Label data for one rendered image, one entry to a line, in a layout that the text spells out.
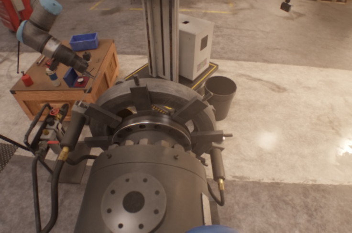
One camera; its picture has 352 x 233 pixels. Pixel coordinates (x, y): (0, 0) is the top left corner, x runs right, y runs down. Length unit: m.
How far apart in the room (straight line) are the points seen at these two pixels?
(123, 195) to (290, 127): 1.94
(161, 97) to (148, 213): 0.53
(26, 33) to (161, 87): 0.61
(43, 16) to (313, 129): 2.43
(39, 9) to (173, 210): 0.90
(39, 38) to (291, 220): 1.92
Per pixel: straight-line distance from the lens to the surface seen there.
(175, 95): 0.98
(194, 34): 1.79
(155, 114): 1.05
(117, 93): 1.02
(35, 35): 0.99
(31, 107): 2.41
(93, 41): 2.48
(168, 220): 0.74
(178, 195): 0.79
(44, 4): 0.97
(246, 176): 1.86
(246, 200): 1.77
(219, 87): 2.20
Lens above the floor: 1.59
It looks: 43 degrees down
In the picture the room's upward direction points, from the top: straight up
